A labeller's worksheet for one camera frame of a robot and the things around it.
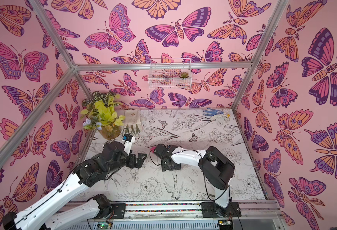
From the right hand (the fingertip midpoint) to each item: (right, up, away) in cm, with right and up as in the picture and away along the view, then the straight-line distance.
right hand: (169, 166), depth 90 cm
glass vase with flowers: (-44, +33, +2) cm, 55 cm away
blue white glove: (+33, +36, +27) cm, 56 cm away
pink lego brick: (-12, +10, +7) cm, 17 cm away
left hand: (-14, +13, -18) cm, 26 cm away
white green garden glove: (-29, +28, +22) cm, 46 cm away
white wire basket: (0, +60, +6) cm, 60 cm away
